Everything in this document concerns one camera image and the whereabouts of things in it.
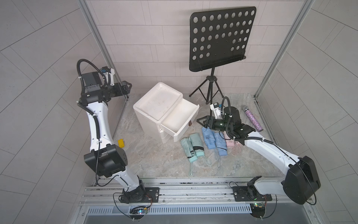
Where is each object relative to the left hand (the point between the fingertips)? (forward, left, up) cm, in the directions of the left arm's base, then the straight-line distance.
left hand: (127, 83), depth 75 cm
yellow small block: (-18, +10, -34) cm, 40 cm away
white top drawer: (-9, -29, -20) cm, 36 cm away
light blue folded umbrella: (-14, -48, -32) cm, 59 cm away
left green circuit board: (-53, -9, -38) cm, 66 cm away
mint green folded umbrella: (-24, -34, -32) cm, 53 cm away
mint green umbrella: (-20, -40, -32) cm, 55 cm away
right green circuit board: (-52, -68, -34) cm, 92 cm away
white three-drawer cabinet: (-10, -20, -12) cm, 26 cm away
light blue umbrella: (-20, -55, -32) cm, 66 cm away
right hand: (-15, -40, -14) cm, 45 cm away
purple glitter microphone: (-6, -82, -32) cm, 88 cm away
